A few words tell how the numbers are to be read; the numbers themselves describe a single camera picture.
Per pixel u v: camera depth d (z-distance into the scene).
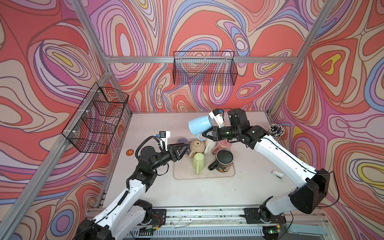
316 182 0.41
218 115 0.65
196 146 0.91
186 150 0.68
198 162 0.82
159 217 0.72
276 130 0.88
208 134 0.70
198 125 0.70
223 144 0.88
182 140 0.93
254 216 0.74
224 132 0.63
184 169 0.88
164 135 0.65
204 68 0.96
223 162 0.79
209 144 0.91
